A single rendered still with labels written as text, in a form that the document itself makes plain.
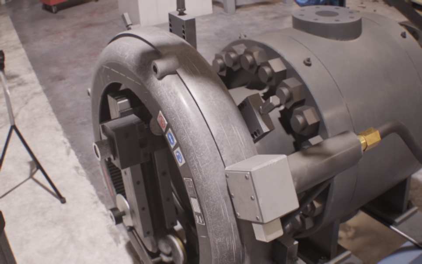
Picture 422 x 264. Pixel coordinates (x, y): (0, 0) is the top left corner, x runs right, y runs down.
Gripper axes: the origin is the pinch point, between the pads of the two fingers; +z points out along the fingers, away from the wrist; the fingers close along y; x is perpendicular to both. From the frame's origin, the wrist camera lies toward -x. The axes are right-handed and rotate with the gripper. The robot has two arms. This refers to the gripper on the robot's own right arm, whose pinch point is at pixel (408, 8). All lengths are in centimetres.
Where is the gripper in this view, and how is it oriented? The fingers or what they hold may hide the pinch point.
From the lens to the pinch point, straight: 46.5
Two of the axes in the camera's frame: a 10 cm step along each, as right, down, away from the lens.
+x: -8.2, 5.1, 2.6
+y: 0.2, -4.3, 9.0
